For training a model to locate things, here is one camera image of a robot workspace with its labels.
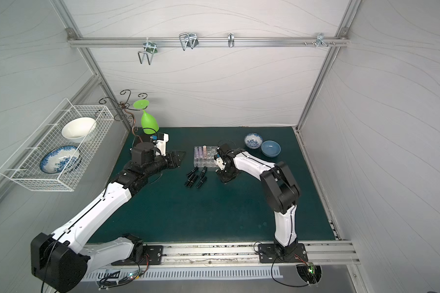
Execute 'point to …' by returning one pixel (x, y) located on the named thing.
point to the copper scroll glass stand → (124, 105)
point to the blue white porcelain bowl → (253, 140)
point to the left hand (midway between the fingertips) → (182, 153)
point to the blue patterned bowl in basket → (61, 159)
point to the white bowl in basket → (77, 127)
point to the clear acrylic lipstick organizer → (209, 162)
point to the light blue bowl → (271, 148)
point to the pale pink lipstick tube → (205, 151)
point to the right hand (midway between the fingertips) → (224, 177)
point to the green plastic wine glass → (149, 124)
